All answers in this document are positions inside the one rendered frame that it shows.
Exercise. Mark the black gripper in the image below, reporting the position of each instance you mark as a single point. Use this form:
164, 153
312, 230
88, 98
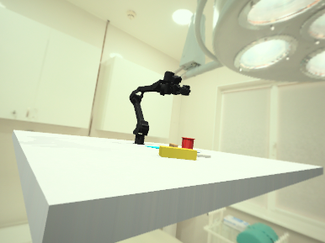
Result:
176, 89

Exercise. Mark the dark red cup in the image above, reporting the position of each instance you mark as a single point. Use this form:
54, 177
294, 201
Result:
187, 143

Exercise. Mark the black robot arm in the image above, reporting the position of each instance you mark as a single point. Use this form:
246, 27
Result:
142, 126

